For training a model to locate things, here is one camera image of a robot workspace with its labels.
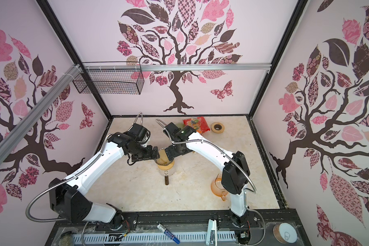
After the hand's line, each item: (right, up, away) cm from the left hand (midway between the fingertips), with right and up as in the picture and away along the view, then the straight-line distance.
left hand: (151, 159), depth 79 cm
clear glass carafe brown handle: (+8, -8, +1) cm, 11 cm away
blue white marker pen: (+13, -34, -10) cm, 38 cm away
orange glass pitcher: (+37, -18, +6) cm, 41 cm away
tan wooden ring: (+8, -5, +2) cm, 10 cm away
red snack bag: (+27, +20, +30) cm, 45 cm away
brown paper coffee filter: (+6, -1, +3) cm, 7 cm away
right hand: (+14, +4, +4) cm, 15 cm away
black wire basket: (-43, +55, +43) cm, 82 cm away
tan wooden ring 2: (+42, +14, +31) cm, 54 cm away
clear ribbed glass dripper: (+7, -2, -3) cm, 7 cm away
